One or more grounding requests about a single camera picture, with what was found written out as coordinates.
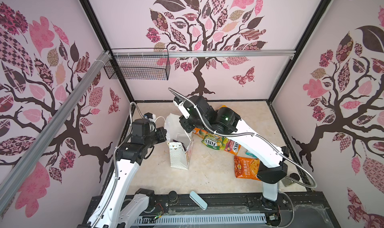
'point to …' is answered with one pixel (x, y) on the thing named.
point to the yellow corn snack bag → (223, 106)
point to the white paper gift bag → (180, 142)
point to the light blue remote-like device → (193, 196)
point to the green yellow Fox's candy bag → (215, 142)
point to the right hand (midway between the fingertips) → (182, 114)
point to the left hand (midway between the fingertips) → (166, 133)
